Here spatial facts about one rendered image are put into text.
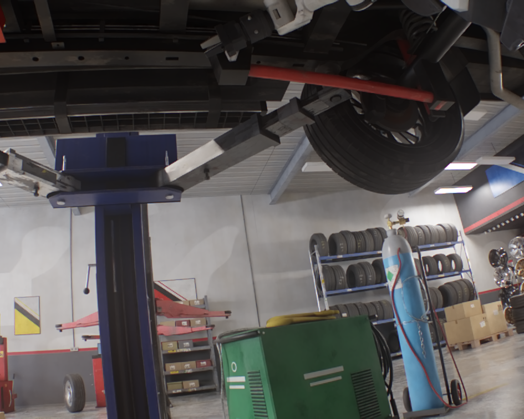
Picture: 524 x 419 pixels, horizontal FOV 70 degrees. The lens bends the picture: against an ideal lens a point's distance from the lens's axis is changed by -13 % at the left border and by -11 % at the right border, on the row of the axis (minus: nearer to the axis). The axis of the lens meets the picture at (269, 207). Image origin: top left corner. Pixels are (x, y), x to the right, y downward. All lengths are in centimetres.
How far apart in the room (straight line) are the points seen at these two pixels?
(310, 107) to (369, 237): 867
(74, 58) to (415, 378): 275
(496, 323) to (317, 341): 762
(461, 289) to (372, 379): 947
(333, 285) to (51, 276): 636
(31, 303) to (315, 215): 722
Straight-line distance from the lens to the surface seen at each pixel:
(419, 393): 311
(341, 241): 978
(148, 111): 174
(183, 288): 977
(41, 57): 152
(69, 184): 205
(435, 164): 186
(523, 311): 932
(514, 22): 65
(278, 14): 130
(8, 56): 154
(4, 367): 925
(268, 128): 165
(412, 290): 309
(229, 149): 173
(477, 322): 866
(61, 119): 178
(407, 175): 179
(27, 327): 1010
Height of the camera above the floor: 65
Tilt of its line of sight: 20 degrees up
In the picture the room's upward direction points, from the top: 9 degrees counter-clockwise
